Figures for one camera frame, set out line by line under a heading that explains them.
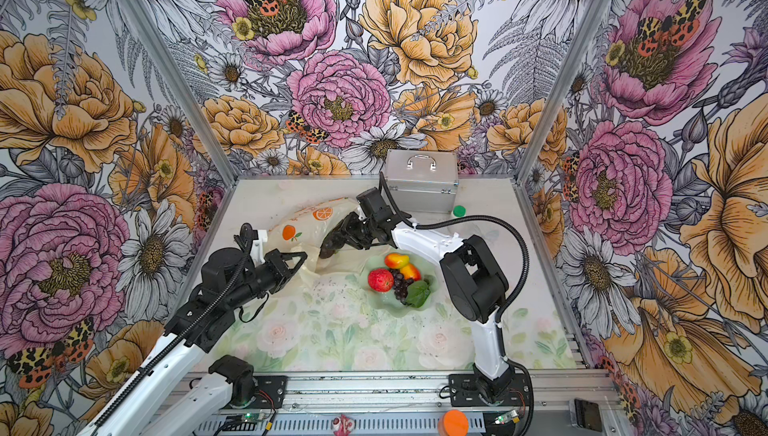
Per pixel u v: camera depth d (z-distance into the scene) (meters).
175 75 0.91
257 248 0.68
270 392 0.74
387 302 0.89
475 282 0.51
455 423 0.62
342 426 0.66
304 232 0.81
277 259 0.65
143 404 0.44
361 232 0.79
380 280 0.85
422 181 1.02
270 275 0.64
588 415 0.70
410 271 0.91
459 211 0.99
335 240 0.86
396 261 0.90
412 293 0.84
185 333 0.48
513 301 0.51
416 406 0.73
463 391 0.74
